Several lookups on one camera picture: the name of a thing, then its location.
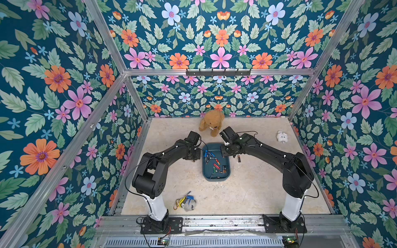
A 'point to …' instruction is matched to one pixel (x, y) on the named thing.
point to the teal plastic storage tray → (215, 167)
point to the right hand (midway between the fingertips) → (224, 150)
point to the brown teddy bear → (212, 119)
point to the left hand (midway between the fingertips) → (198, 154)
